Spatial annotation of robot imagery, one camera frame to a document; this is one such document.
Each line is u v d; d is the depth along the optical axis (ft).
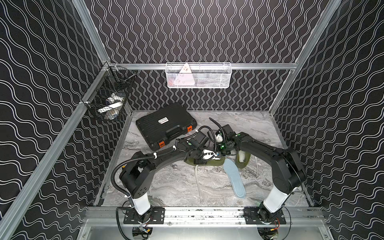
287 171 1.56
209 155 2.40
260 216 2.21
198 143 2.22
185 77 2.97
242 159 3.02
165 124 3.40
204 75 4.17
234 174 2.94
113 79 3.15
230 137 2.32
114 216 2.31
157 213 2.49
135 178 1.51
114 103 2.46
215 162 2.96
